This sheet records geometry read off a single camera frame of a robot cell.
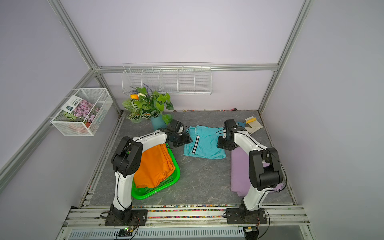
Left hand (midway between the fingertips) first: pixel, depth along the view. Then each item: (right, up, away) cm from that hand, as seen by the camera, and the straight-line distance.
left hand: (189, 142), depth 98 cm
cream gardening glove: (+49, +11, +14) cm, 52 cm away
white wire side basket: (-59, +11, -25) cm, 65 cm away
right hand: (+20, -1, -4) cm, 20 cm away
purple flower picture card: (-53, +19, -24) cm, 61 cm away
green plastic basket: (-25, -26, -16) cm, 39 cm away
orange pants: (-19, -12, -11) cm, 25 cm away
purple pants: (+31, -21, -11) cm, 39 cm away
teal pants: (+10, 0, 0) cm, 10 cm away
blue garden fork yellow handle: (+40, +12, +13) cm, 44 cm away
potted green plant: (-22, +23, -19) cm, 37 cm away
